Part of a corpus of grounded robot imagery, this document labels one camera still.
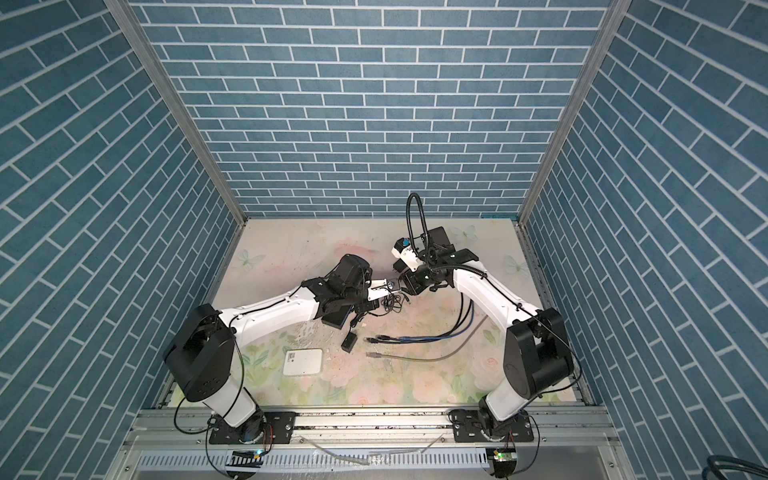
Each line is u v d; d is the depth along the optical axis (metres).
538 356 0.44
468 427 0.74
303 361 0.83
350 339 0.87
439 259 0.67
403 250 0.76
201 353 0.44
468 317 0.94
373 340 0.89
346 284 0.67
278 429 0.73
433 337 0.89
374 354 0.86
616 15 0.71
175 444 0.72
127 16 0.70
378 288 0.74
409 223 0.75
